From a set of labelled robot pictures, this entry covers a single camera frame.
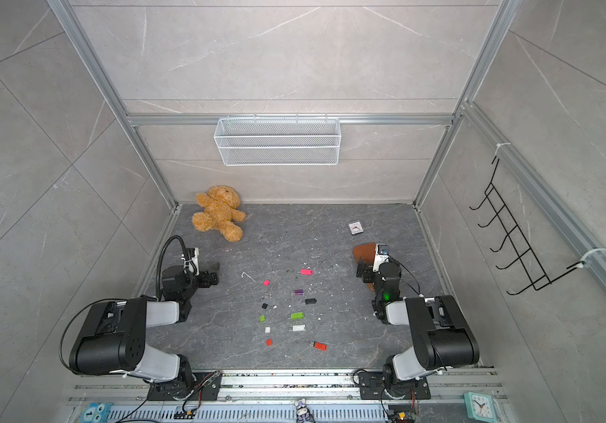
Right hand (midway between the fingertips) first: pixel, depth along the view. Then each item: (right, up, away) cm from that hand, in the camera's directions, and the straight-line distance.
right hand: (378, 257), depth 93 cm
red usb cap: (-38, -26, -11) cm, 47 cm away
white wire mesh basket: (-37, +44, +8) cm, 58 cm away
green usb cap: (-41, -20, -7) cm, 46 cm away
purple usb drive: (-29, -12, 0) cm, 31 cm away
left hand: (-62, -1, +1) cm, 62 cm away
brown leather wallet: (-2, +1, +8) cm, 8 cm away
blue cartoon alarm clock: (-82, -38, -24) cm, 93 cm away
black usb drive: (-24, -15, -3) cm, 29 cm away
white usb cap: (-39, -22, -9) cm, 46 cm away
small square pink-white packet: (-5, +10, +16) cm, 20 cm away
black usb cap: (-40, -16, -4) cm, 44 cm away
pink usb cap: (-41, -9, +2) cm, 42 cm away
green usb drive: (-29, -19, -5) cm, 35 cm away
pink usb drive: (-26, -6, +5) cm, 27 cm away
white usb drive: (-28, -22, -9) cm, 37 cm away
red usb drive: (-21, -27, -12) cm, 36 cm away
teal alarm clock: (+21, -37, -24) cm, 49 cm away
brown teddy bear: (-63, +21, +16) cm, 68 cm away
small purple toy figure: (-26, -38, -26) cm, 53 cm away
